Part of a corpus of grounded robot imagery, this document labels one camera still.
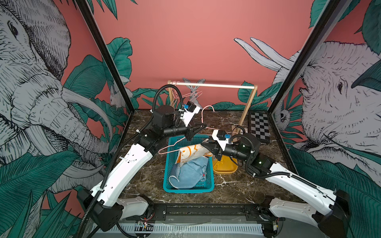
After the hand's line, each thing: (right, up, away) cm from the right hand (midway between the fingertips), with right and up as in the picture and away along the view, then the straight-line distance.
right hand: (202, 139), depth 63 cm
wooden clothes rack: (+25, +16, +15) cm, 33 cm away
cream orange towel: (-6, -7, +6) cm, 10 cm away
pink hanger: (-6, +31, +51) cm, 60 cm away
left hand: (+1, +7, -1) cm, 7 cm away
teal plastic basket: (-12, -2, -1) cm, 12 cm away
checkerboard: (+45, +5, +45) cm, 63 cm away
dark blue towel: (-8, -23, +21) cm, 32 cm away
